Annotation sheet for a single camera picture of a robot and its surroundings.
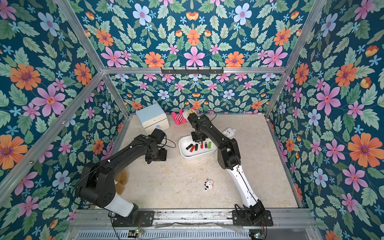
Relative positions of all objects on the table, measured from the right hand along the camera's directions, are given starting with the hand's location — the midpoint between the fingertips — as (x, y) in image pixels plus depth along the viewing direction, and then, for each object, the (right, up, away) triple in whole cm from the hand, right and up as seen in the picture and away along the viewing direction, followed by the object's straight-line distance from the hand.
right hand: (199, 139), depth 100 cm
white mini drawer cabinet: (-31, +15, -2) cm, 34 cm away
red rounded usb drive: (+2, -5, 0) cm, 5 cm away
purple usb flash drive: (+5, -4, +1) cm, 6 cm away
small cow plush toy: (+6, -24, -18) cm, 31 cm away
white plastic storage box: (-6, -7, -2) cm, 9 cm away
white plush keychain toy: (+21, +4, +3) cm, 22 cm away
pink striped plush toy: (-14, +16, +11) cm, 23 cm away
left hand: (-21, -10, -13) cm, 27 cm away
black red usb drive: (-8, -6, -1) cm, 10 cm away
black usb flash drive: (-2, -5, 0) cm, 6 cm away
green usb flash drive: (+7, -4, +1) cm, 8 cm away
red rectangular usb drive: (-5, -7, -1) cm, 8 cm away
